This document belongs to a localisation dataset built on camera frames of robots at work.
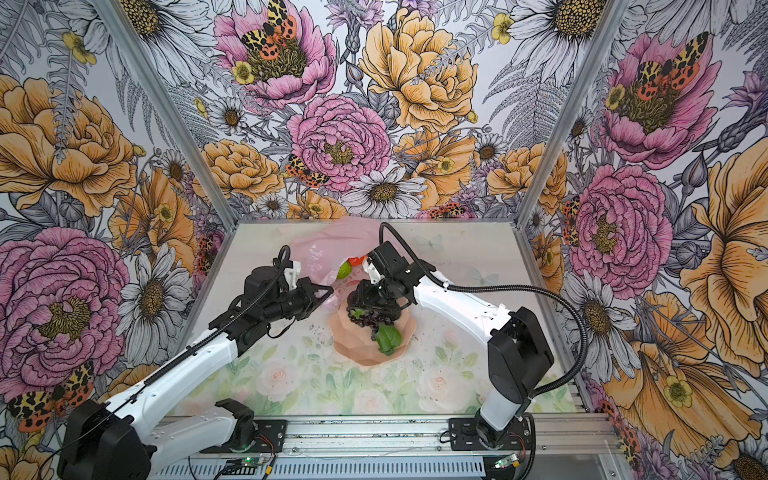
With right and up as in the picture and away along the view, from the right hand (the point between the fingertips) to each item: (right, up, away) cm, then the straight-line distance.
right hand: (359, 314), depth 79 cm
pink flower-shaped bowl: (-2, -11, +10) cm, 15 cm away
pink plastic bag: (-11, +16, +16) cm, 25 cm away
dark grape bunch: (+3, -4, +11) cm, 12 cm away
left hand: (-6, +5, 0) cm, 8 cm away
